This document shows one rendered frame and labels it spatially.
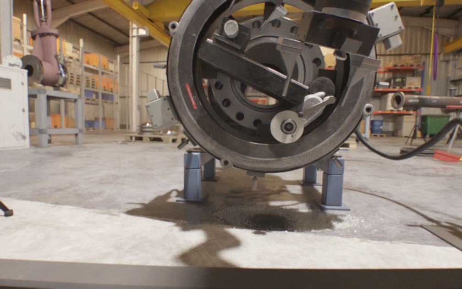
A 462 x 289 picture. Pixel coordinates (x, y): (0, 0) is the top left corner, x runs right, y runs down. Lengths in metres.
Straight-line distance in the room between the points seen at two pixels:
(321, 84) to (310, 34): 0.48
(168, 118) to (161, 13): 13.29
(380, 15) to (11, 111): 4.30
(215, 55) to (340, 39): 0.49
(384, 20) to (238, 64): 0.52
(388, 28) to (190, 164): 0.99
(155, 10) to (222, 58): 13.55
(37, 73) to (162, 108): 3.99
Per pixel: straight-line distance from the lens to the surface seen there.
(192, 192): 1.25
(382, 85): 1.09
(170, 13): 13.89
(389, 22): 1.04
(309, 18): 0.46
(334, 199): 1.28
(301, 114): 0.81
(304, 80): 0.99
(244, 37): 0.81
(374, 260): 0.88
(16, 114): 4.47
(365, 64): 0.53
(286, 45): 0.45
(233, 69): 0.83
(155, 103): 0.94
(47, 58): 5.12
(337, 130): 0.87
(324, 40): 0.47
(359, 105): 0.90
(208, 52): 0.86
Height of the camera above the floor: 0.39
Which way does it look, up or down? 4 degrees down
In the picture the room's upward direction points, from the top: 1 degrees clockwise
